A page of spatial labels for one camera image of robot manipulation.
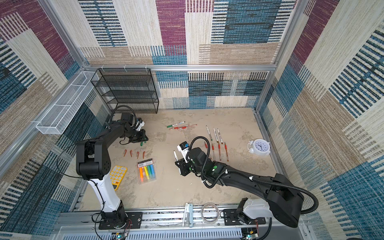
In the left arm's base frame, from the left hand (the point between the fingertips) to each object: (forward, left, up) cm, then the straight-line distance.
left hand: (146, 136), depth 97 cm
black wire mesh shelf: (+34, +14, +13) cm, 39 cm away
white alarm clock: (-6, -72, -4) cm, 72 cm away
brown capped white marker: (+4, -48, -6) cm, 49 cm away
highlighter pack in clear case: (-21, -2, -6) cm, 22 cm away
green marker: (+1, -42, -6) cm, 42 cm away
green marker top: (+15, -18, -6) cm, 24 cm away
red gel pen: (+13, -22, -7) cm, 26 cm away
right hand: (-23, -21, +7) cm, 32 cm away
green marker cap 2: (-3, 0, +1) cm, 3 cm away
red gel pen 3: (-6, -51, -7) cm, 52 cm away
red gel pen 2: (-6, -42, -7) cm, 43 cm away
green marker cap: (-1, +5, -7) cm, 9 cm away
